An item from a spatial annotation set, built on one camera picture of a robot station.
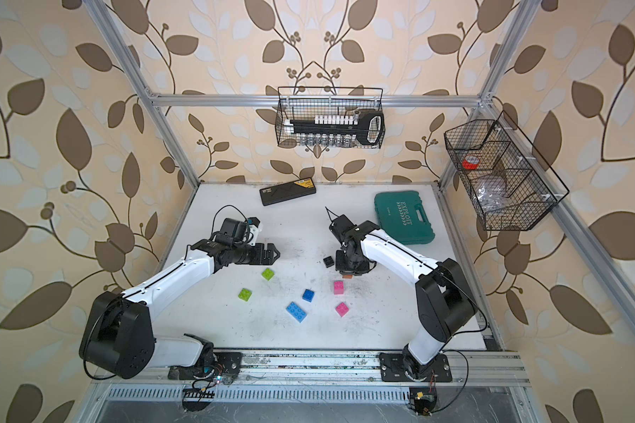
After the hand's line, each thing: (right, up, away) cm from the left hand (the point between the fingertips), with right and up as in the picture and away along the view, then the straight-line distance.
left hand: (265, 250), depth 87 cm
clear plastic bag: (+65, +18, -17) cm, 69 cm away
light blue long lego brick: (+11, -20, -2) cm, 23 cm away
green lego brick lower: (-7, -15, 0) cm, 16 cm away
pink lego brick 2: (+25, -18, -2) cm, 32 cm away
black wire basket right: (+72, +20, -13) cm, 76 cm away
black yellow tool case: (+3, +22, +31) cm, 38 cm away
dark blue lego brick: (+14, -15, 0) cm, 21 cm away
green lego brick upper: (0, -9, +5) cm, 10 cm away
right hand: (+27, -7, -1) cm, 28 cm away
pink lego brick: (+25, -12, 0) cm, 28 cm away
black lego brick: (+21, -5, +7) cm, 23 cm away
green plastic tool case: (+50, +11, +16) cm, 54 cm away
